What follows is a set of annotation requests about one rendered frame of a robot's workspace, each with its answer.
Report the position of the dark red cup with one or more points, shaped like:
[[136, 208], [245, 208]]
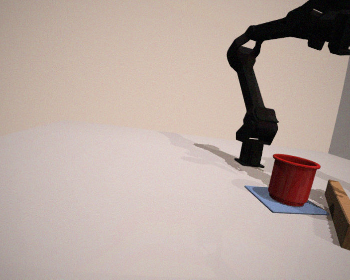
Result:
[[292, 179]]

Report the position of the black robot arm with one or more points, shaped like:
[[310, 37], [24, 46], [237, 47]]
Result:
[[304, 22]]

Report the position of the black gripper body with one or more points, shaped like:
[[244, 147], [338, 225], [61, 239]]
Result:
[[339, 41]]

